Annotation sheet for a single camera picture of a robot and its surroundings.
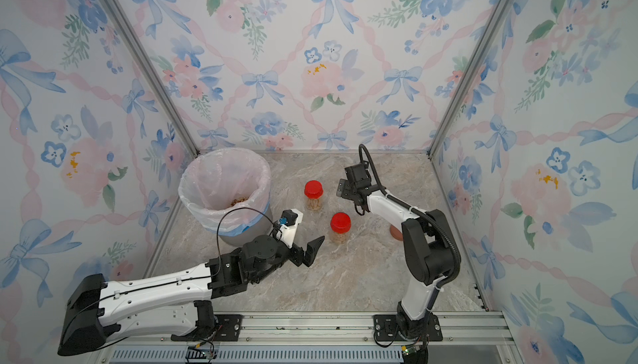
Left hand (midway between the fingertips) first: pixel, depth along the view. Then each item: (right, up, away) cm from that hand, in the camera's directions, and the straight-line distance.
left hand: (313, 229), depth 69 cm
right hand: (+15, +11, +27) cm, 32 cm away
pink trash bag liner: (-32, +11, +21) cm, 40 cm away
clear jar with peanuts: (-1, +4, +30) cm, 30 cm away
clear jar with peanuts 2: (+9, -8, +21) cm, 24 cm away
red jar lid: (-1, +10, +24) cm, 26 cm away
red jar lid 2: (+9, -1, +14) cm, 17 cm away
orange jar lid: (+31, -7, +24) cm, 40 cm away
